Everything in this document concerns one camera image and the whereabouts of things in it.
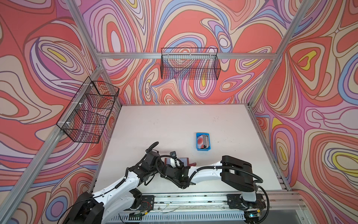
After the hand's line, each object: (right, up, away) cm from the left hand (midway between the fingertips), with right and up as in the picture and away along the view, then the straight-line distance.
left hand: (166, 163), depth 86 cm
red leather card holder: (+12, +1, 0) cm, 12 cm away
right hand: (+5, -4, +1) cm, 6 cm away
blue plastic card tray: (+23, +17, +12) cm, 31 cm away
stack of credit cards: (+25, +13, +7) cm, 29 cm away
